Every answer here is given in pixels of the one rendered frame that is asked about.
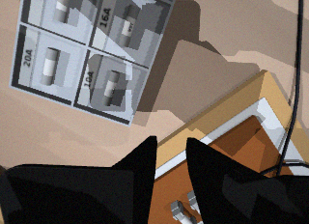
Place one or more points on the white ceramic fuse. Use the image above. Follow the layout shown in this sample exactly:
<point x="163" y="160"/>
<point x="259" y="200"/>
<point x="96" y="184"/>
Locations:
<point x="184" y="219"/>
<point x="131" y="17"/>
<point x="61" y="10"/>
<point x="49" y="66"/>
<point x="193" y="202"/>
<point x="110" y="87"/>

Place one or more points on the grey compartment tray with fuses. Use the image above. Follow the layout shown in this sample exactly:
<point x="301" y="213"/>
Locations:
<point x="89" y="49"/>

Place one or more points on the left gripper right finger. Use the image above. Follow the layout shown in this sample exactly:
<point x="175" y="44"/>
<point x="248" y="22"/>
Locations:
<point x="228" y="192"/>

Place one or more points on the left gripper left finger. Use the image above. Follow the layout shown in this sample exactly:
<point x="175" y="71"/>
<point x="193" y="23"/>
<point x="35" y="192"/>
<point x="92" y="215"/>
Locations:
<point x="68" y="194"/>

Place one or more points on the red test probe with black lead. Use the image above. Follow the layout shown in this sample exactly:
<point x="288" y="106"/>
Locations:
<point x="297" y="77"/>

